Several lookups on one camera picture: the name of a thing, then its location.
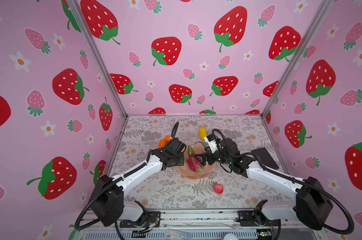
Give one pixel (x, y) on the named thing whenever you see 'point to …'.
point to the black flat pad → (266, 158)
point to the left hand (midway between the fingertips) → (181, 159)
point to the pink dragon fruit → (193, 162)
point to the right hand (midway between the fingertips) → (199, 152)
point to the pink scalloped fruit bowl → (185, 170)
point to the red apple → (218, 188)
